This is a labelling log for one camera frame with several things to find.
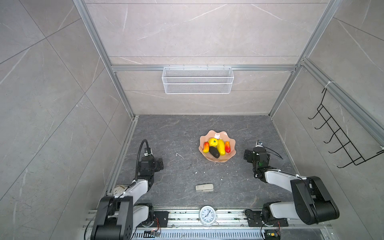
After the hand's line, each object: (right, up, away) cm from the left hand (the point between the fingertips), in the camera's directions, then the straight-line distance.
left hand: (151, 157), depth 91 cm
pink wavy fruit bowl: (+47, +13, +13) cm, 50 cm away
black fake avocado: (+40, +3, +4) cm, 40 cm away
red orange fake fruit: (+35, +5, +5) cm, 35 cm away
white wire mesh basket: (+29, +51, +10) cm, 60 cm away
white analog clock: (+33, -25, -19) cm, 46 cm away
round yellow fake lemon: (+39, +9, +5) cm, 40 cm away
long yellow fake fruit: (+44, +5, +5) cm, 45 cm away
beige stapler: (+33, -15, -9) cm, 37 cm away
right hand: (+66, +4, +2) cm, 66 cm away
